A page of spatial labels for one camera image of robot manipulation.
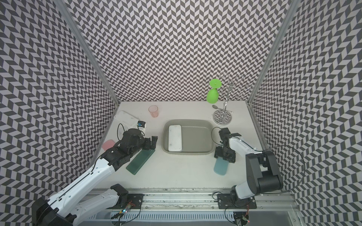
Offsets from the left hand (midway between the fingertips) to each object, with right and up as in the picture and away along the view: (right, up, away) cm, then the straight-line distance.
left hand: (149, 137), depth 79 cm
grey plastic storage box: (+29, -2, +17) cm, 33 cm away
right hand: (+44, -16, +8) cm, 47 cm away
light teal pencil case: (+42, -18, +5) cm, 46 cm away
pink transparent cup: (-4, +16, +26) cm, 31 cm away
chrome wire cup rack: (+49, +11, +24) cm, 55 cm away
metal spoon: (+45, +19, +38) cm, 62 cm away
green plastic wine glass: (+38, +26, +10) cm, 47 cm away
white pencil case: (+13, -3, +15) cm, 20 cm away
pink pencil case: (-31, -7, +14) cm, 35 cm away
